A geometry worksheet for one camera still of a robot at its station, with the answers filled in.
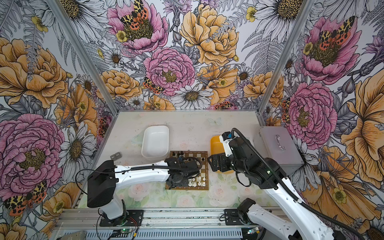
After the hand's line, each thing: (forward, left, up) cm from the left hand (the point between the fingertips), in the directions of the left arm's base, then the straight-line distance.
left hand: (178, 184), depth 80 cm
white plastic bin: (+30, +17, -5) cm, 35 cm away
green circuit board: (-19, +24, -6) cm, 31 cm away
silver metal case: (+18, -53, +12) cm, 57 cm away
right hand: (+2, -19, +20) cm, 28 cm away
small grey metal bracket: (+19, +40, -4) cm, 44 cm away
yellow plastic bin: (+26, -24, -7) cm, 36 cm away
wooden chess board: (+2, -12, -2) cm, 12 cm away
